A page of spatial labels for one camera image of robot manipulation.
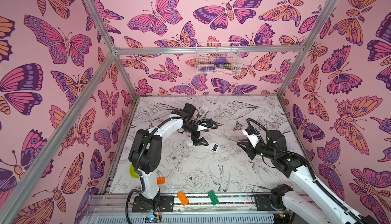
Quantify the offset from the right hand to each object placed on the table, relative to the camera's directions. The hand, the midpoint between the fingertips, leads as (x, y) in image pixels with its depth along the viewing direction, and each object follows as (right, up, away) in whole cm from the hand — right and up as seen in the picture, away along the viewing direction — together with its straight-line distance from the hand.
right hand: (240, 139), depth 76 cm
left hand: (-16, +1, +10) cm, 19 cm away
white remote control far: (-18, +14, +33) cm, 40 cm away
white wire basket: (-9, +48, +20) cm, 53 cm away
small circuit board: (-44, -37, -4) cm, 58 cm away
